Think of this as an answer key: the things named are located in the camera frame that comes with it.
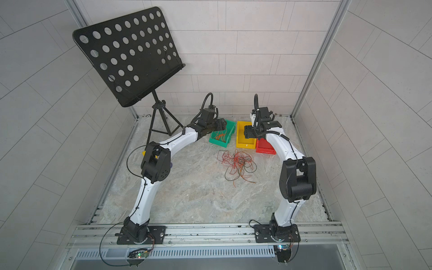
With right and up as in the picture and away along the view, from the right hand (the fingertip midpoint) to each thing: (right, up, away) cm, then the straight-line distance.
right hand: (250, 130), depth 92 cm
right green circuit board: (+10, -50, -24) cm, 56 cm away
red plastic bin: (+8, -9, +6) cm, 14 cm away
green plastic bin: (-12, -1, +7) cm, 13 cm away
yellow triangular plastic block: (-61, -13, +5) cm, 63 cm away
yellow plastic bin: (-3, -8, +10) cm, 13 cm away
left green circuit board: (-48, -49, -26) cm, 73 cm away
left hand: (-13, +5, +7) cm, 16 cm away
